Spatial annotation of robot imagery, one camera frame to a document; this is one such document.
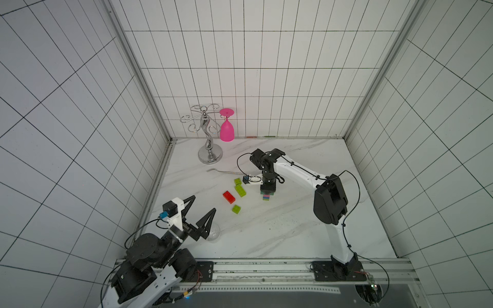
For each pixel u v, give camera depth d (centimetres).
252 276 73
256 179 80
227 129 100
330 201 53
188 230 51
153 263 46
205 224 52
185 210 61
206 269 73
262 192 87
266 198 92
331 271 66
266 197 91
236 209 89
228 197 92
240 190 95
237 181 97
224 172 104
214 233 81
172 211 47
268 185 79
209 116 92
